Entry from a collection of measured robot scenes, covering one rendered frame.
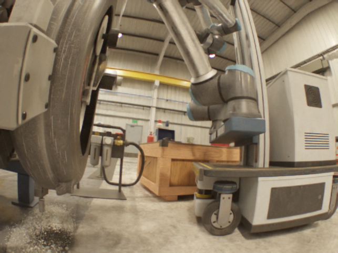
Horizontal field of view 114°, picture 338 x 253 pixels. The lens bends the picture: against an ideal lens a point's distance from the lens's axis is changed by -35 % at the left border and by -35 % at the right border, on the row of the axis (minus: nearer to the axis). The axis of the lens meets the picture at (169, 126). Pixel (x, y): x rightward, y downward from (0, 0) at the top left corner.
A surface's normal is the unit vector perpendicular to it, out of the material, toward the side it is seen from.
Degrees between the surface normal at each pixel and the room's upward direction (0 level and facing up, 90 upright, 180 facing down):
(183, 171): 90
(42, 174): 143
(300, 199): 90
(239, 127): 90
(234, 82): 90
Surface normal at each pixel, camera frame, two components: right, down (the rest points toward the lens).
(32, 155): 0.24, 0.59
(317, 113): -0.10, -0.18
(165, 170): 0.38, -0.13
